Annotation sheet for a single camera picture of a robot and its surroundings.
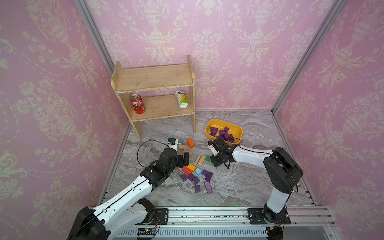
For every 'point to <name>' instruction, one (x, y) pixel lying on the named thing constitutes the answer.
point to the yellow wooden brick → (191, 167)
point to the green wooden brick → (207, 158)
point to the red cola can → (137, 103)
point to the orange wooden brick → (190, 143)
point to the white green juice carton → (181, 99)
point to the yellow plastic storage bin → (235, 131)
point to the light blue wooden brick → (198, 171)
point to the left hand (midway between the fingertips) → (183, 154)
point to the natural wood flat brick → (190, 152)
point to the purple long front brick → (208, 187)
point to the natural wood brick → (182, 146)
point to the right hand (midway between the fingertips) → (214, 160)
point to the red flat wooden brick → (187, 170)
